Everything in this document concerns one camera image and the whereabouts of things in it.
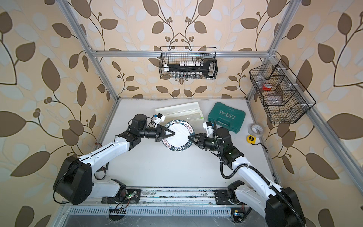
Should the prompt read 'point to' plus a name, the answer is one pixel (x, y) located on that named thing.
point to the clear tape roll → (255, 129)
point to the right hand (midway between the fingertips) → (188, 138)
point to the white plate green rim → (180, 142)
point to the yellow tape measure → (251, 139)
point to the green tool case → (227, 116)
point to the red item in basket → (267, 87)
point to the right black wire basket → (284, 97)
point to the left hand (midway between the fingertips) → (171, 133)
